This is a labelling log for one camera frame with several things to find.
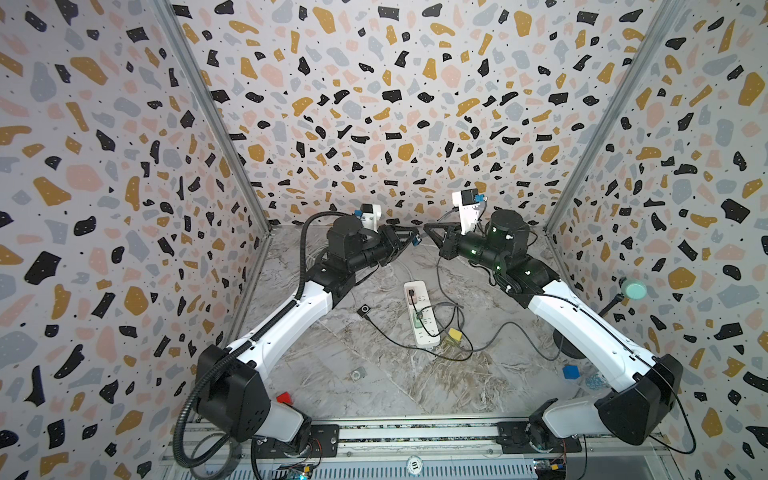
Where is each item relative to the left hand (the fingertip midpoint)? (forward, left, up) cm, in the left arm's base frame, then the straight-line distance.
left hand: (425, 233), depth 69 cm
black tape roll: (-39, +46, -36) cm, 70 cm away
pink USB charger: (+3, +1, -31) cm, 32 cm away
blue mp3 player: (0, +2, -3) cm, 4 cm away
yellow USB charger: (-8, -11, -36) cm, 39 cm away
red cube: (-26, +37, -35) cm, 57 cm away
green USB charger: (-8, +1, -28) cm, 29 cm away
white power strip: (-6, 0, -28) cm, 28 cm away
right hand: (-1, -1, +2) cm, 2 cm away
